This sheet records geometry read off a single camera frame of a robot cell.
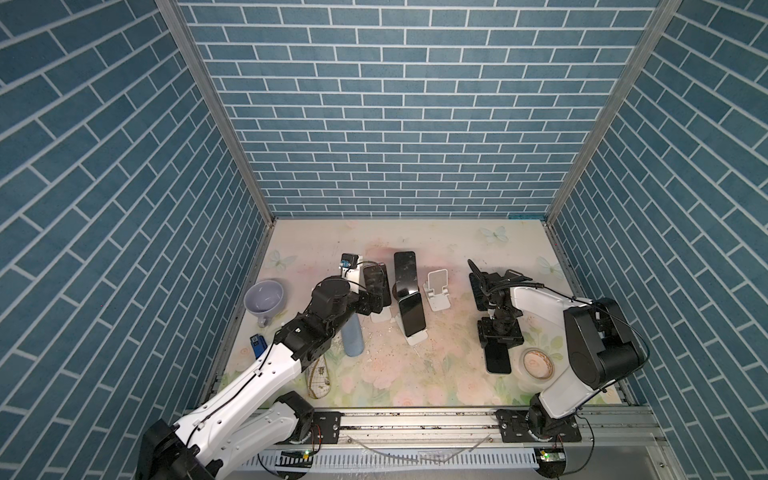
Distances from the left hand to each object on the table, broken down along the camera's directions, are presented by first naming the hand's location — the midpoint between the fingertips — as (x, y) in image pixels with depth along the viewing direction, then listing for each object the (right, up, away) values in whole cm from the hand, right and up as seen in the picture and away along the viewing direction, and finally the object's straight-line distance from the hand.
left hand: (372, 280), depth 76 cm
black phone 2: (+35, -23, +9) cm, 43 cm away
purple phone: (0, -1, +10) cm, 10 cm away
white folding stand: (+19, -5, +18) cm, 26 cm away
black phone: (+9, +2, +18) cm, 20 cm away
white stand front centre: (+12, -19, +12) cm, 26 cm away
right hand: (+35, -20, +13) cm, 42 cm away
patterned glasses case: (-15, -27, +3) cm, 31 cm away
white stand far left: (+2, -13, +17) cm, 22 cm away
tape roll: (+47, -25, +9) cm, 54 cm away
